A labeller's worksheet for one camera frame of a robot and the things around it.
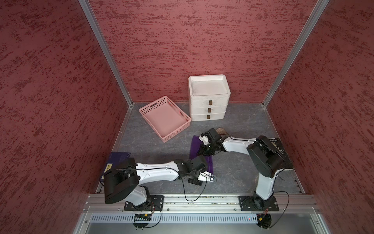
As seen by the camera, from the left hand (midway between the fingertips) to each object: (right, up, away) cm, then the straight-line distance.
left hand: (200, 174), depth 81 cm
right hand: (-1, +8, +10) cm, 13 cm away
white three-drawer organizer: (+6, +47, +11) cm, 48 cm away
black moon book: (+53, +13, +14) cm, 56 cm away
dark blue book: (-54, +7, +9) cm, 55 cm away
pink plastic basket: (-23, +31, +23) cm, 45 cm away
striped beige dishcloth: (+17, +23, +19) cm, 34 cm away
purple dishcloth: (-2, +14, +16) cm, 22 cm away
